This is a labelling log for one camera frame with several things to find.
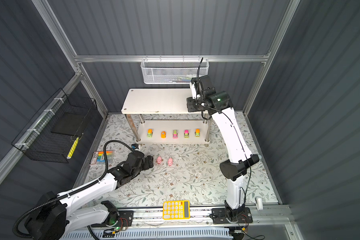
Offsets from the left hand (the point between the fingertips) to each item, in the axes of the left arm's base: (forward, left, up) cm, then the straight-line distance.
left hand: (147, 158), depth 86 cm
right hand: (+13, -26, +29) cm, 41 cm away
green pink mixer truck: (+17, -24, 0) cm, 30 cm away
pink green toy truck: (+17, -16, +1) cm, 23 cm away
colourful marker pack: (+7, +33, -7) cm, 35 cm away
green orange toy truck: (+18, -31, 0) cm, 36 cm away
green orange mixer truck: (+19, 0, 0) cm, 19 cm away
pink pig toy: (+2, -6, -6) cm, 9 cm away
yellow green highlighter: (-3, +31, +19) cm, 36 cm away
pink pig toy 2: (+1, -13, -7) cm, 14 cm away
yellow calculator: (-26, -15, -7) cm, 31 cm away
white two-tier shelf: (+42, -5, -8) cm, 43 cm away
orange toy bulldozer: (+17, -9, 0) cm, 19 cm away
